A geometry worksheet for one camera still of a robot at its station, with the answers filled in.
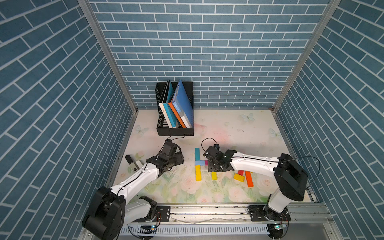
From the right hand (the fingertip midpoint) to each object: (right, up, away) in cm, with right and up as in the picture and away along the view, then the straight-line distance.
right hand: (212, 167), depth 87 cm
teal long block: (-9, +6, +9) cm, 14 cm away
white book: (-28, +34, -2) cm, 44 cm away
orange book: (-21, +31, +3) cm, 38 cm away
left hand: (-17, +6, -1) cm, 18 cm away
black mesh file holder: (-34, +22, +20) cm, 45 cm away
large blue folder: (-19, +39, +18) cm, 47 cm away
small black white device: (-47, +2, 0) cm, 47 cm away
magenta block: (-3, +2, +4) cm, 5 cm away
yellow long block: (-8, -3, 0) cm, 9 cm away
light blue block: (-7, +2, +5) cm, 9 cm away
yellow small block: (+16, -6, -1) cm, 17 cm away
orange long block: (+21, -6, -2) cm, 22 cm away
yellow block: (+1, -5, 0) cm, 5 cm away
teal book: (-25, +45, +3) cm, 52 cm away
